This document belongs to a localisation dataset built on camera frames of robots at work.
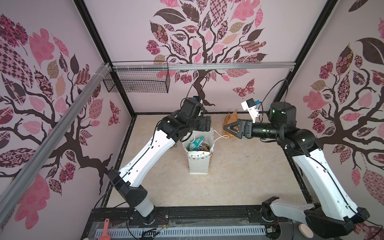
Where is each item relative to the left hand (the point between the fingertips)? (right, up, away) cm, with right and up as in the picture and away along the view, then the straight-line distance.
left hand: (202, 122), depth 70 cm
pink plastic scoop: (-46, -53, -2) cm, 70 cm away
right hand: (+10, -2, -13) cm, 16 cm away
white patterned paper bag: (-1, -20, +5) cm, 21 cm away
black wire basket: (-32, +31, +25) cm, 51 cm away
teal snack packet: (-3, -13, +16) cm, 21 cm away
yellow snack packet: (+3, -15, +24) cm, 29 cm away
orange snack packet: (+22, +4, +36) cm, 43 cm away
